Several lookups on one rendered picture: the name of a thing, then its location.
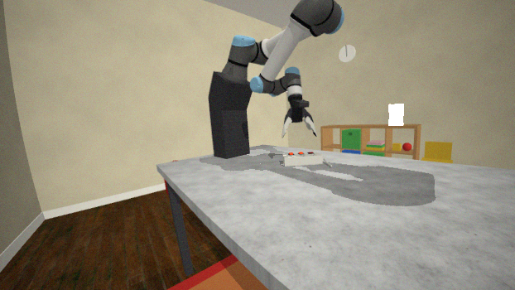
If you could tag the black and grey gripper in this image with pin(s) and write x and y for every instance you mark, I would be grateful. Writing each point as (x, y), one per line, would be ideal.
(295, 115)

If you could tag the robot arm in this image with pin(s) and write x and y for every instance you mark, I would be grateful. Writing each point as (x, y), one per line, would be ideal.
(312, 17)

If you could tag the white power strip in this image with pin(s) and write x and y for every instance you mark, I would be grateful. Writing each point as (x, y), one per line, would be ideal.
(299, 159)

